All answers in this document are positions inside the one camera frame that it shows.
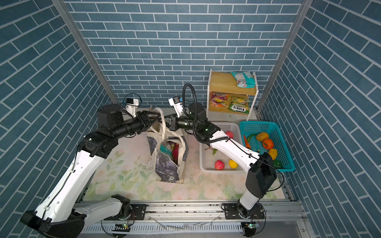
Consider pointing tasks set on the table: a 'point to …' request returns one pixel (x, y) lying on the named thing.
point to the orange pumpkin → (268, 143)
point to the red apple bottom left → (219, 165)
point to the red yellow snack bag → (218, 99)
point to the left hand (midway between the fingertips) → (160, 116)
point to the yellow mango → (262, 136)
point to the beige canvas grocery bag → (169, 148)
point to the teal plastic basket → (273, 129)
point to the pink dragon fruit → (175, 148)
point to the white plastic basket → (213, 160)
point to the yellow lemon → (233, 164)
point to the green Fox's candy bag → (239, 104)
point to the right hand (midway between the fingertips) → (157, 119)
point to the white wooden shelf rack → (223, 91)
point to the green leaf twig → (214, 150)
